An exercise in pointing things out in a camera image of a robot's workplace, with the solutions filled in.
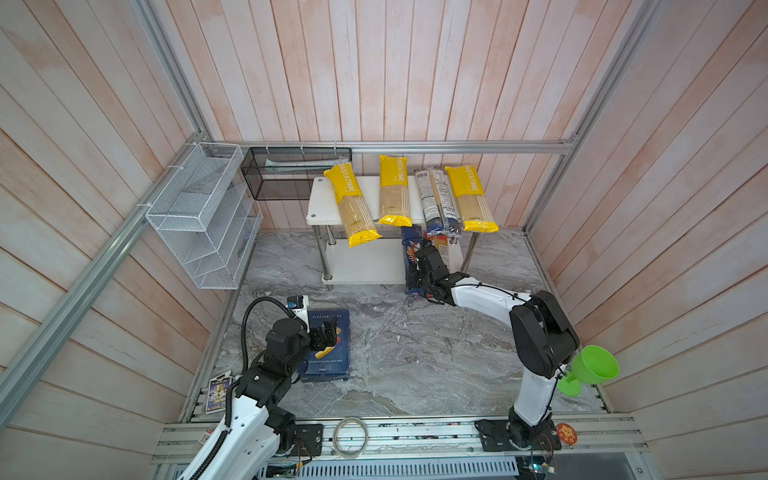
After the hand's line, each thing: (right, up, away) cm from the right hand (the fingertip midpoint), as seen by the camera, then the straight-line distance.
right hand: (409, 270), depth 96 cm
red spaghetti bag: (+12, +9, +8) cm, 17 cm away
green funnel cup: (+41, -22, -26) cm, 53 cm away
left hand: (-26, -14, -17) cm, 34 cm away
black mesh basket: (-43, +34, +8) cm, 55 cm away
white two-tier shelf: (-10, +3, +12) cm, 16 cm away
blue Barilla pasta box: (-23, -25, -16) cm, 37 cm away
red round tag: (+38, -41, -22) cm, 60 cm away
